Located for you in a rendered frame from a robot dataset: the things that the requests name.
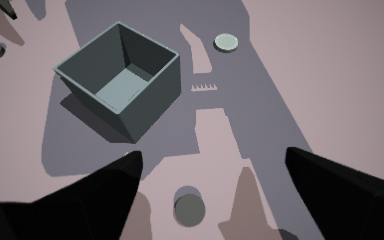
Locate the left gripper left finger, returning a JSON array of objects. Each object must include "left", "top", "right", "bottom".
[{"left": 0, "top": 151, "right": 143, "bottom": 240}]

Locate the dark grey open-top square box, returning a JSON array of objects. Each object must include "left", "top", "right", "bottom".
[{"left": 53, "top": 22, "right": 181, "bottom": 143}]

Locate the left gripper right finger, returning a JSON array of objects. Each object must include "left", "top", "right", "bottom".
[{"left": 285, "top": 147, "right": 384, "bottom": 240}]

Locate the dark grey disc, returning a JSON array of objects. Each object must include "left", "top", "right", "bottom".
[
  {"left": 0, "top": 45, "right": 5, "bottom": 58},
  {"left": 175, "top": 194, "right": 206, "bottom": 227}
]

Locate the pale grey flat disc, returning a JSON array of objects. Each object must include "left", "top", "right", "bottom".
[{"left": 214, "top": 34, "right": 238, "bottom": 53}]

